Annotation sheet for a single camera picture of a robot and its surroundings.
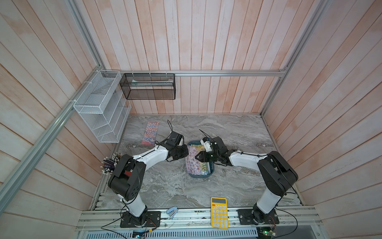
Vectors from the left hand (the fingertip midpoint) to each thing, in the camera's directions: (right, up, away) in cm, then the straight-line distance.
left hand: (188, 155), depth 91 cm
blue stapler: (-9, -26, -16) cm, 32 cm away
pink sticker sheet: (+3, -6, -3) cm, 7 cm away
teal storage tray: (+14, -7, +2) cm, 16 cm away
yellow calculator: (+15, -27, -16) cm, 35 cm away
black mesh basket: (-28, +47, +12) cm, 56 cm away
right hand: (+5, -1, +1) cm, 5 cm away
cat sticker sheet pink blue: (-29, +13, +18) cm, 36 cm away
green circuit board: (+37, -34, -20) cm, 54 cm away
